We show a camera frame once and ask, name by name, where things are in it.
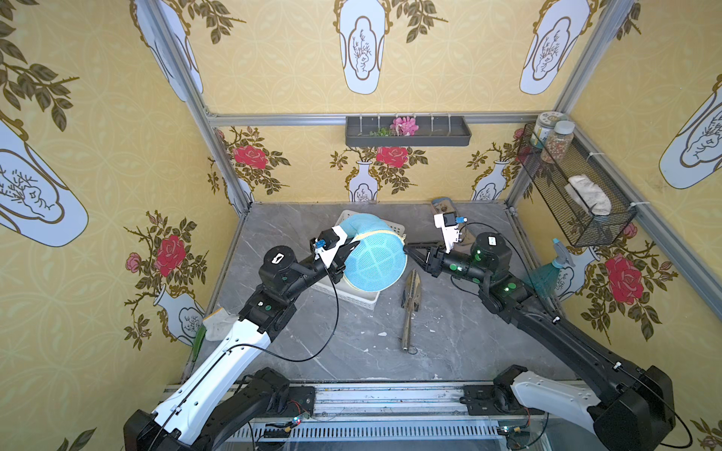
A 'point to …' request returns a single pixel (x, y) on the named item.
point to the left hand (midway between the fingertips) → (345, 234)
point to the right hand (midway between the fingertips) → (412, 243)
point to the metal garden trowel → (411, 300)
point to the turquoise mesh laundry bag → (379, 261)
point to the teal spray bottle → (545, 280)
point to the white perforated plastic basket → (345, 292)
